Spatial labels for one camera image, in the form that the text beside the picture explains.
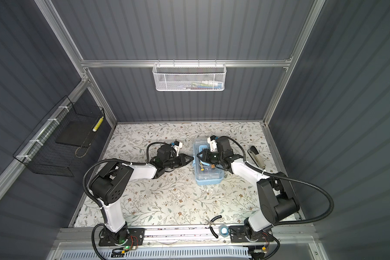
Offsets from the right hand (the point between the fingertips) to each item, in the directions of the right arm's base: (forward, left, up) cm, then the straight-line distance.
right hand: (200, 157), depth 87 cm
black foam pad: (+4, +60, +17) cm, 63 cm away
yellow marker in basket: (+8, +52, +17) cm, 55 cm away
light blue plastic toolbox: (-9, -3, -4) cm, 10 cm away
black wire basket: (-5, +63, +18) cm, 66 cm away
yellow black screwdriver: (-5, -1, -3) cm, 6 cm away
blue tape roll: (-33, -11, -12) cm, 37 cm away
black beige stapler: (+4, -34, -9) cm, 36 cm away
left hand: (+1, +3, -4) cm, 5 cm away
